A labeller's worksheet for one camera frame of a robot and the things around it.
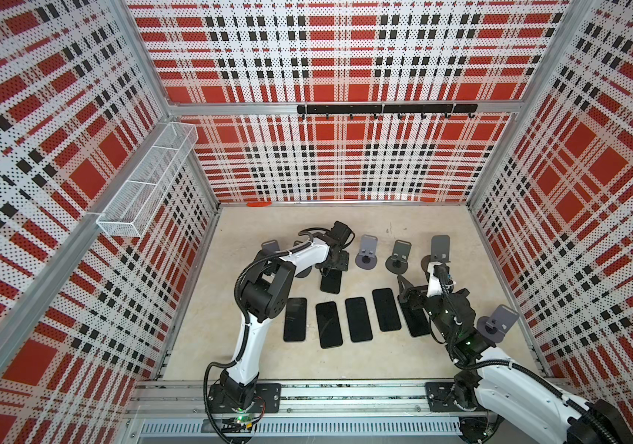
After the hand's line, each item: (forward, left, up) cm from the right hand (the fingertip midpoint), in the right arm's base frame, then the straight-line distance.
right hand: (413, 275), depth 81 cm
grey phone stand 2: (+13, 0, -14) cm, 20 cm away
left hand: (+13, +23, -15) cm, 30 cm away
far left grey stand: (+14, +46, -4) cm, 48 cm away
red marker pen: (+49, +59, -18) cm, 79 cm away
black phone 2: (-7, +36, -15) cm, 40 cm away
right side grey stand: (-11, -25, -11) cm, 30 cm away
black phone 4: (-4, +6, -16) cm, 17 cm away
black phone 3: (-7, +16, -16) cm, 23 cm away
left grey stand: (+9, +34, -15) cm, 39 cm away
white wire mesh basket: (+24, +92, +6) cm, 95 cm away
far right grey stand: (+14, -14, -8) cm, 21 cm away
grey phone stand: (+14, +11, -12) cm, 22 cm away
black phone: (+5, +25, -14) cm, 29 cm away
